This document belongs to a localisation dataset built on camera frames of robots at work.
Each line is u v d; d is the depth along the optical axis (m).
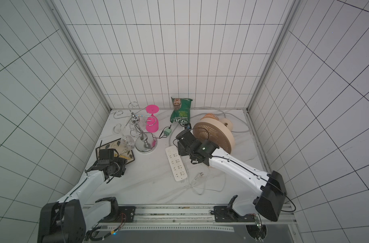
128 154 0.93
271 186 0.40
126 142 0.79
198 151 0.52
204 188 0.82
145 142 0.98
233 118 1.14
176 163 0.88
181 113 1.07
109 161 0.68
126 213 0.72
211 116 0.76
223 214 0.75
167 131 1.03
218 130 0.68
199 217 0.73
